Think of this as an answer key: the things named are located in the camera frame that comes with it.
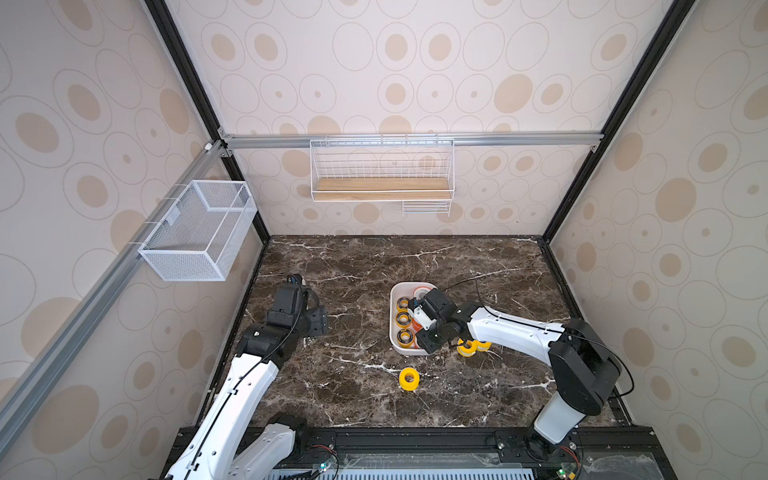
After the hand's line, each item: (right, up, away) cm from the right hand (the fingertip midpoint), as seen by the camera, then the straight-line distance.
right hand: (421, 344), depth 87 cm
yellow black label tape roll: (-5, +5, +9) cm, 11 cm away
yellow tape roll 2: (+14, -3, +2) cm, 14 cm away
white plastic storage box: (-6, +15, +11) cm, 20 cm away
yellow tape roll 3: (+19, -1, +2) cm, 19 cm away
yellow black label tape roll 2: (-4, +1, +5) cm, 7 cm away
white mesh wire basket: (-78, +34, +20) cm, 87 cm away
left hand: (-28, +11, -11) cm, 32 cm away
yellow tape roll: (-4, -9, -3) cm, 10 cm away
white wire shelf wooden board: (+1, +54, +12) cm, 55 cm away
